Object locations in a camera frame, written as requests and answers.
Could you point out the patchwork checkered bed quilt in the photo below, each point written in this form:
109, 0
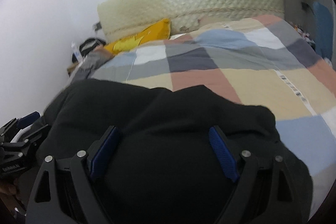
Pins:
254, 61

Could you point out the grey plaid garment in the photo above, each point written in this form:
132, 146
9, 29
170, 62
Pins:
91, 63

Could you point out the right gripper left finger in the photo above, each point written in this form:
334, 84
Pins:
44, 204

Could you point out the grey wall socket plate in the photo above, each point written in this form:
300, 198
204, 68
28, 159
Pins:
97, 26

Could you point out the black puffer jacket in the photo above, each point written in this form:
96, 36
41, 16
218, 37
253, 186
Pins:
161, 167

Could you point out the cream quilted headboard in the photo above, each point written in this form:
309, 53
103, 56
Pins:
121, 18

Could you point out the blue chair back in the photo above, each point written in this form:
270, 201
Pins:
324, 31

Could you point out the wooden bedside table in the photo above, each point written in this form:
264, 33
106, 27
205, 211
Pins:
72, 68

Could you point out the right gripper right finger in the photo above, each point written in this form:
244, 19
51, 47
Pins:
242, 166

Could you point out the black bag on nightstand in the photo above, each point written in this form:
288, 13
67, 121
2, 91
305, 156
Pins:
89, 45

